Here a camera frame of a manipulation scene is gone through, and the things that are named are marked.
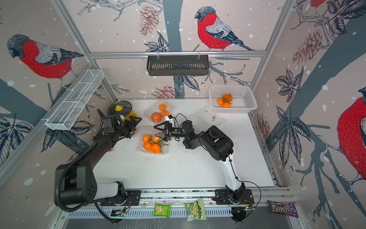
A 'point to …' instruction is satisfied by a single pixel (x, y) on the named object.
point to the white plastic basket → (244, 100)
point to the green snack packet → (162, 210)
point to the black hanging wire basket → (162, 65)
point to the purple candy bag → (283, 208)
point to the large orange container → (156, 117)
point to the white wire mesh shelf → (74, 100)
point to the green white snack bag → (196, 211)
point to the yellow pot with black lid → (121, 108)
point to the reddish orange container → (229, 97)
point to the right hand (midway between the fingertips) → (157, 131)
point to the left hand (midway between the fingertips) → (141, 120)
